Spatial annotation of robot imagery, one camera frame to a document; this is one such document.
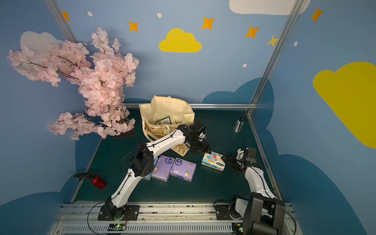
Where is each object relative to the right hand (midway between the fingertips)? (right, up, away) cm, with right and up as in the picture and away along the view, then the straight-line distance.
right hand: (228, 159), depth 88 cm
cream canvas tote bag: (-43, +27, +15) cm, 53 cm away
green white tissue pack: (-39, +25, +10) cm, 47 cm away
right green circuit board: (0, -30, -17) cm, 34 cm away
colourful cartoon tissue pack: (-9, 0, 0) cm, 9 cm away
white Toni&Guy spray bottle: (+11, +21, +13) cm, 28 cm away
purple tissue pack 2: (-28, -4, -4) cm, 29 cm away
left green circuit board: (-60, -29, -18) cm, 69 cm away
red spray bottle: (-74, -8, -13) cm, 75 cm away
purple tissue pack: (-40, -3, -6) cm, 40 cm away
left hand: (-12, +5, -2) cm, 13 cm away
